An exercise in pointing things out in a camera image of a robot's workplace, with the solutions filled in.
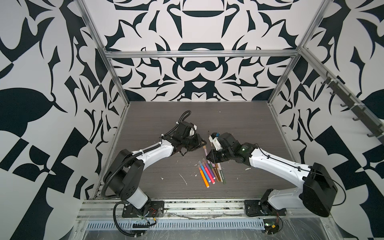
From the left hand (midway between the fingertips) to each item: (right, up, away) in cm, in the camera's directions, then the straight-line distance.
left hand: (208, 140), depth 83 cm
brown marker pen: (+5, -18, +4) cm, 19 cm away
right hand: (-1, -8, -3) cm, 9 cm away
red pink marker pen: (+2, -22, 0) cm, 22 cm away
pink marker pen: (-2, -5, -1) cm, 6 cm away
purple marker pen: (+1, -17, +4) cm, 17 cm away
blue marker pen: (0, -21, 0) cm, 21 cm away
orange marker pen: (-3, -20, +2) cm, 21 cm away
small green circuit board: (+28, -38, -12) cm, 49 cm away
